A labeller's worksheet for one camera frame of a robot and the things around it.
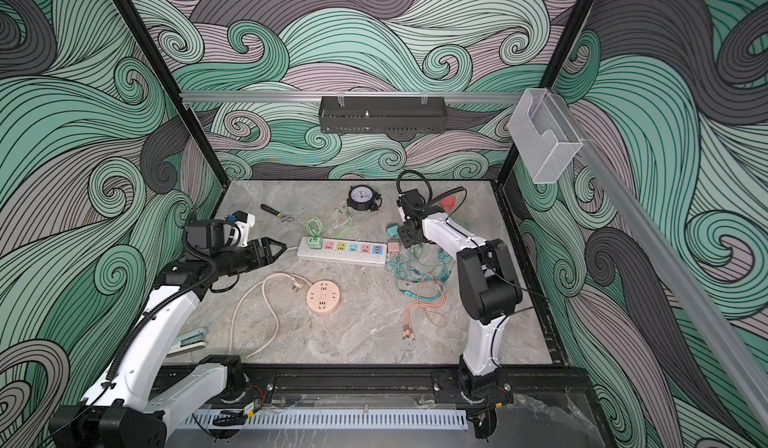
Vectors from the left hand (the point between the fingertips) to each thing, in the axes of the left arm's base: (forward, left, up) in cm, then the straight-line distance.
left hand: (278, 247), depth 76 cm
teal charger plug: (+20, -32, -19) cm, 42 cm away
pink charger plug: (+12, -31, -19) cm, 39 cm away
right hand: (+15, -39, -14) cm, 44 cm away
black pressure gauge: (+33, -21, -18) cm, 43 cm away
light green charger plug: (+19, -4, -16) cm, 25 cm away
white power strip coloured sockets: (+10, -14, -18) cm, 25 cm away
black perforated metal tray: (+43, -25, +13) cm, 51 cm away
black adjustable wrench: (+25, +8, -20) cm, 33 cm away
